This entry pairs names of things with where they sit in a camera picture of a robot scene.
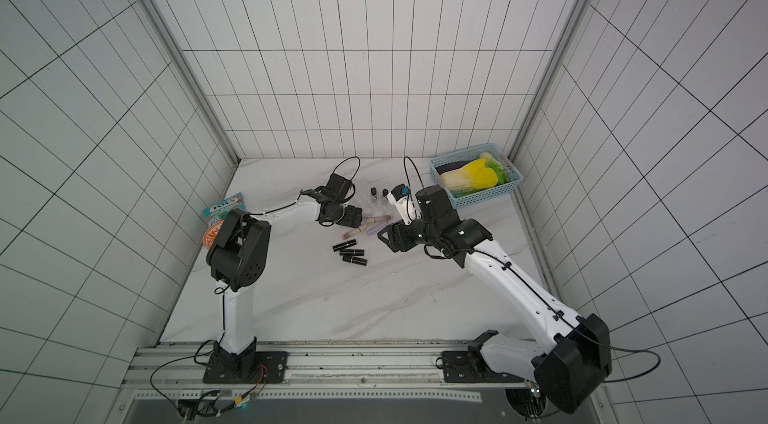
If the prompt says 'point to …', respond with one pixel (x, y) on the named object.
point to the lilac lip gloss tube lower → (375, 229)
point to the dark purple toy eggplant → (444, 168)
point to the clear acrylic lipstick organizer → (377, 203)
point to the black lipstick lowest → (355, 260)
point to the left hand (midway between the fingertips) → (344, 220)
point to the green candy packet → (219, 210)
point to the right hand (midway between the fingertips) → (378, 232)
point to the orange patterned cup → (211, 233)
